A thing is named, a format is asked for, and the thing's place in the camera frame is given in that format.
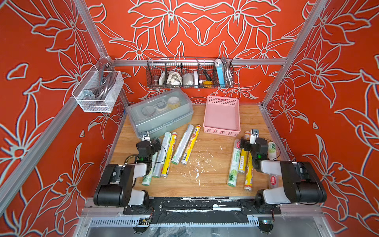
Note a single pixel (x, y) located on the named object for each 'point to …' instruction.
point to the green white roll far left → (147, 179)
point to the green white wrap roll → (233, 171)
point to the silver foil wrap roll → (181, 149)
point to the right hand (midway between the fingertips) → (247, 136)
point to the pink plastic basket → (222, 116)
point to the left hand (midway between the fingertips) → (150, 138)
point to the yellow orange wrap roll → (248, 172)
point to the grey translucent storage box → (160, 113)
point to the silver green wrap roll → (159, 163)
